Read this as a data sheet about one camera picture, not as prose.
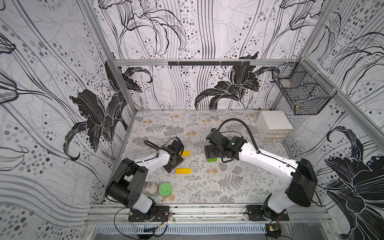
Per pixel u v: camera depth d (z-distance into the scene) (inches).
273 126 35.9
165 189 30.2
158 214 28.5
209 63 36.2
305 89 34.6
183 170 34.7
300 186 15.8
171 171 33.5
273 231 27.5
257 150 19.6
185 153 37.8
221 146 23.2
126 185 17.2
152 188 30.8
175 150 28.1
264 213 25.4
